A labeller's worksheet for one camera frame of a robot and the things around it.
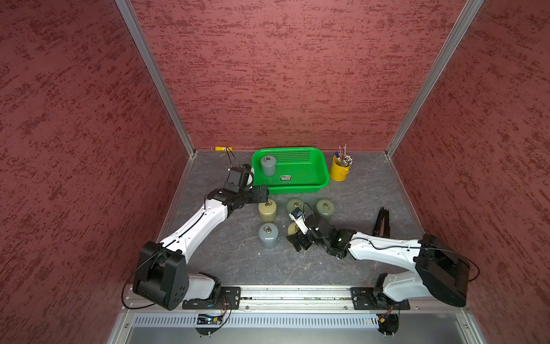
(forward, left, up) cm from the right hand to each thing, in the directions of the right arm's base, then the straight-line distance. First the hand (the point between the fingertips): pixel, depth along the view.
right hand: (296, 233), depth 84 cm
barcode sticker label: (+33, +3, -6) cm, 33 cm away
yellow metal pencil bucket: (+30, -23, +1) cm, 38 cm away
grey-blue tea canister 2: (-2, +11, +3) cm, 11 cm away
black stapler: (+4, -38, -5) cm, 39 cm away
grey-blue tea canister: (+36, +12, +2) cm, 38 cm away
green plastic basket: (+38, -4, -6) cm, 39 cm away
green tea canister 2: (+9, -13, +3) cm, 16 cm away
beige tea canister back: (0, +1, +4) cm, 4 cm away
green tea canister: (+12, +1, +3) cm, 12 cm away
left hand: (+12, +15, +9) cm, 22 cm away
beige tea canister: (+9, +12, +3) cm, 15 cm away
